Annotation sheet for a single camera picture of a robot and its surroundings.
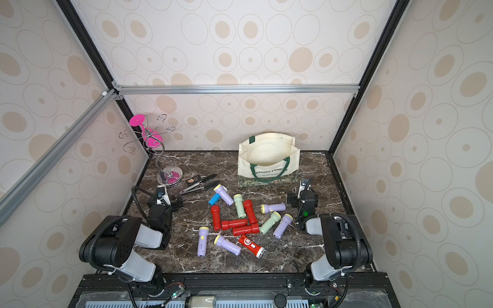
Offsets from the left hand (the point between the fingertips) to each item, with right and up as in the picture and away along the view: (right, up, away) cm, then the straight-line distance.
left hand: (172, 188), depth 89 cm
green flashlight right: (+48, -13, +1) cm, 50 cm away
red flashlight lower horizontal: (+33, -18, -3) cm, 38 cm away
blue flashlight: (+18, -6, +7) cm, 21 cm away
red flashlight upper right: (+36, -12, +3) cm, 38 cm away
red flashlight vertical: (+20, -11, +3) cm, 23 cm away
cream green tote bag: (+47, +14, +20) cm, 53 cm away
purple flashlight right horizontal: (+44, -10, +3) cm, 45 cm away
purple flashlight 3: (+16, -25, -9) cm, 31 cm away
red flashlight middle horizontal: (+26, -16, -2) cm, 31 cm away
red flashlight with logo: (+36, -23, -7) cm, 44 cm away
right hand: (+66, -2, +5) cm, 66 cm away
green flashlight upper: (+31, -7, +6) cm, 32 cm away
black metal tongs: (+8, 0, +17) cm, 19 cm away
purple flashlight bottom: (+27, -23, -7) cm, 36 cm away
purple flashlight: (+22, -1, +8) cm, 23 cm away
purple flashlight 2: (+49, -19, -3) cm, 53 cm away
